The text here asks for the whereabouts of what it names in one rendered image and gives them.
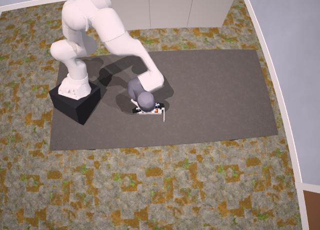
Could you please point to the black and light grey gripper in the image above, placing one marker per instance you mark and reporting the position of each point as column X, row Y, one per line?
column 157, row 106

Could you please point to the white power strip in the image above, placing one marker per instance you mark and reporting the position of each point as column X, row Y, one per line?
column 153, row 112

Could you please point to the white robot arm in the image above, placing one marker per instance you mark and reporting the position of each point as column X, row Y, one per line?
column 77, row 17

